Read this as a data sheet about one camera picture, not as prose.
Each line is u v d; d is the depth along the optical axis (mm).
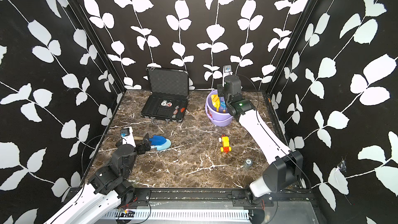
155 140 897
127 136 623
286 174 419
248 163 797
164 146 918
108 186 512
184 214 701
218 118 935
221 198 749
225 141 880
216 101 909
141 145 660
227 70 626
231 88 545
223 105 1007
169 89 1108
